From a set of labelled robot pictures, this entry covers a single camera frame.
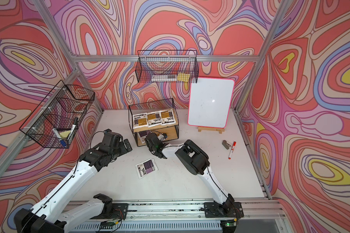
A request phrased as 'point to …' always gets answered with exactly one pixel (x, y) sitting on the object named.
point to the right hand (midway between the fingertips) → (145, 141)
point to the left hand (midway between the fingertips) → (125, 146)
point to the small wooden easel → (211, 129)
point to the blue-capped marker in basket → (63, 142)
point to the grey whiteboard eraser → (226, 144)
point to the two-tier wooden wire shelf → (172, 130)
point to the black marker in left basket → (76, 121)
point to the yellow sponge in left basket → (64, 134)
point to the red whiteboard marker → (232, 148)
